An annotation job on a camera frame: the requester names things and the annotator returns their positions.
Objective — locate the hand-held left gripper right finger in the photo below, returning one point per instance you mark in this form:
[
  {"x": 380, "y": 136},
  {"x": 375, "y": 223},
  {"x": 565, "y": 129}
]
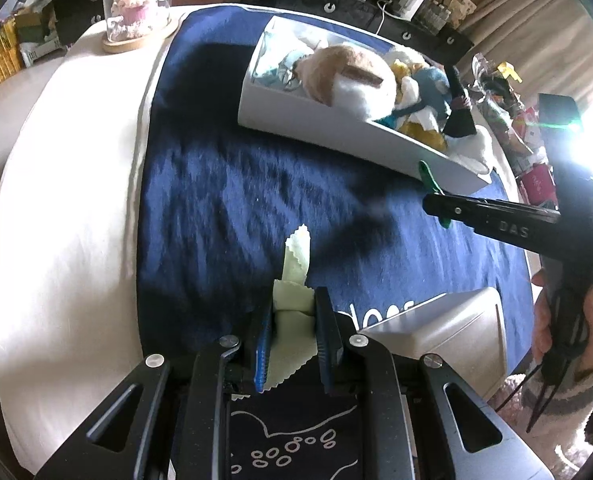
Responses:
[{"x": 329, "y": 345}]

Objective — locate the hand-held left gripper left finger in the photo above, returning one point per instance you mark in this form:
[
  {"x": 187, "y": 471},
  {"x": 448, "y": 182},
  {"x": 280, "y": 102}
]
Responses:
[{"x": 262, "y": 350}]

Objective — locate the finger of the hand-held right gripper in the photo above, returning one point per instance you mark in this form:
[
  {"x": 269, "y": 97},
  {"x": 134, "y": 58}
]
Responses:
[{"x": 486, "y": 217}]

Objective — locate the light green cloth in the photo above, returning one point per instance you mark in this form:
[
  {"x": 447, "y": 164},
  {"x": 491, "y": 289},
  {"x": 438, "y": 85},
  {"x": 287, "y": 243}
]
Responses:
[{"x": 291, "y": 285}]

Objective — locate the black fabric toy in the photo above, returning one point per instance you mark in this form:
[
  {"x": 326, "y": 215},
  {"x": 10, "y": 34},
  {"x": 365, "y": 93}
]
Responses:
[{"x": 459, "y": 120}]

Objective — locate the yellow haired doll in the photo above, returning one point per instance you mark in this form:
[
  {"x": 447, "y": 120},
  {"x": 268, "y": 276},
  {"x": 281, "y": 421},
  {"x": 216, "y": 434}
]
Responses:
[{"x": 424, "y": 132}]

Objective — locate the white cardboard box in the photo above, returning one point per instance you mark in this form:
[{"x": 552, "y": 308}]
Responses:
[{"x": 326, "y": 125}]

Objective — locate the tan and white plush toy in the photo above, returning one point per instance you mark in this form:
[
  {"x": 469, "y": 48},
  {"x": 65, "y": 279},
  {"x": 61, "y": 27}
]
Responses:
[{"x": 346, "y": 67}]

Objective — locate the person's right forearm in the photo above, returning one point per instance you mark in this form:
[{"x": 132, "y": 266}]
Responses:
[{"x": 576, "y": 410}]

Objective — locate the pile of toys and packets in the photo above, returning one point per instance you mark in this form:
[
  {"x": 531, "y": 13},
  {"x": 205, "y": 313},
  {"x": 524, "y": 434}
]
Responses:
[{"x": 506, "y": 125}]

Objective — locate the white plastic container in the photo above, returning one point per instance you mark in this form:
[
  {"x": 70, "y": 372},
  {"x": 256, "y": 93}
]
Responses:
[{"x": 451, "y": 340}]

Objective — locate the yellow plastic toy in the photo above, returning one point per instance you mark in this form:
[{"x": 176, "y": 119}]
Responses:
[{"x": 508, "y": 72}]

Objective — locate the navy blue printed blanket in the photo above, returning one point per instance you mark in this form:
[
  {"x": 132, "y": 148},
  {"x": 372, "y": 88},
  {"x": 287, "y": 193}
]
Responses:
[{"x": 226, "y": 185}]

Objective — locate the beige curtain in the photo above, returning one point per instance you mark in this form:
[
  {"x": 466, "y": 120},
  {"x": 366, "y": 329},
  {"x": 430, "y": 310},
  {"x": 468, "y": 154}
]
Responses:
[{"x": 526, "y": 35}]

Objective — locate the clear jar rack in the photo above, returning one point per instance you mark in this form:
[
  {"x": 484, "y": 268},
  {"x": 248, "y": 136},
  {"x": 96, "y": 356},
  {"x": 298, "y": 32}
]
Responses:
[{"x": 432, "y": 14}]

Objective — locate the wooden giraffe figure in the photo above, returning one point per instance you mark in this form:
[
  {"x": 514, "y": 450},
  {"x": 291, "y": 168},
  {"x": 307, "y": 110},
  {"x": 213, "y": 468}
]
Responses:
[{"x": 459, "y": 2}]

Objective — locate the white router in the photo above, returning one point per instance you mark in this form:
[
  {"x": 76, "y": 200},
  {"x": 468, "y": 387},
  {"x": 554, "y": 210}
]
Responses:
[{"x": 413, "y": 0}]

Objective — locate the cream round mattress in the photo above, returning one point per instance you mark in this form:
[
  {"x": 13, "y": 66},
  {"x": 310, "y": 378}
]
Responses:
[{"x": 76, "y": 210}]

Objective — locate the glass dome with flowers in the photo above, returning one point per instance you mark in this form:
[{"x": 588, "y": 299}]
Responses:
[{"x": 136, "y": 0}]

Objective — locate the white plastic basket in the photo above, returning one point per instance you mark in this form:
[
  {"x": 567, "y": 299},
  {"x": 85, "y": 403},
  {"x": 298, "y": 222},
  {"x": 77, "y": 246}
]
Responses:
[{"x": 41, "y": 50}]

